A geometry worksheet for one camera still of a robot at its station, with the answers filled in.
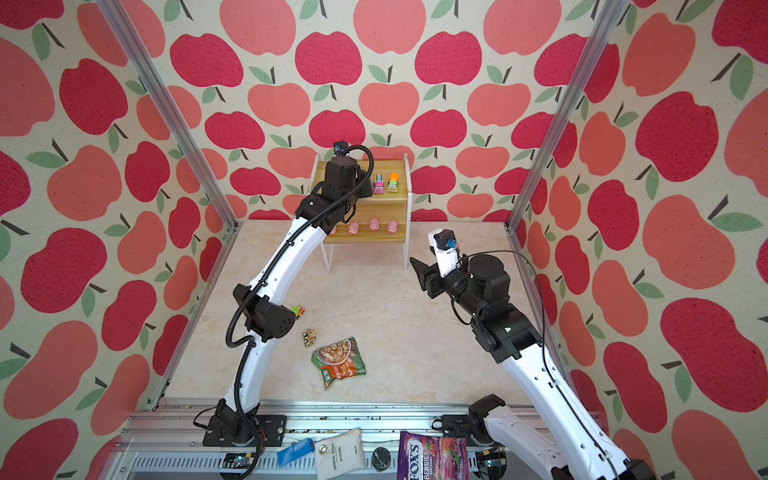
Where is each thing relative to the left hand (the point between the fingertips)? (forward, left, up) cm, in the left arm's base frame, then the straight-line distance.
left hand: (369, 175), depth 82 cm
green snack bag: (-38, +9, -36) cm, 54 cm away
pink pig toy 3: (-1, -7, -19) cm, 20 cm away
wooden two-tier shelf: (+3, -4, -19) cm, 20 cm away
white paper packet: (-61, +7, -37) cm, 72 cm away
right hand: (-26, -15, -2) cm, 30 cm away
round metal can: (-63, -2, -28) cm, 69 cm away
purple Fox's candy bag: (-62, -14, -34) cm, 72 cm away
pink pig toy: (-2, +6, -19) cm, 20 cm away
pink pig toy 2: (+1, -1, -20) cm, 20 cm away
